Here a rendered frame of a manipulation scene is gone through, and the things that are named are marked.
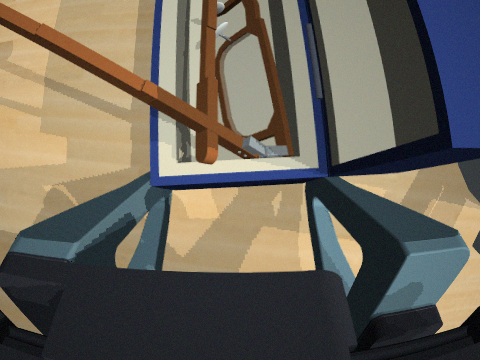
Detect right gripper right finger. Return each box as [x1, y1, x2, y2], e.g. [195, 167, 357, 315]
[305, 177, 470, 339]

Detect brown glasses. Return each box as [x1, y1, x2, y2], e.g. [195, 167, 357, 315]
[0, 0, 294, 165]

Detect grey mug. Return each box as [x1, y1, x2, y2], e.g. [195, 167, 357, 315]
[458, 159, 480, 254]

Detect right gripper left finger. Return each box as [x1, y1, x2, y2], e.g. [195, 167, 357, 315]
[8, 171, 173, 271]

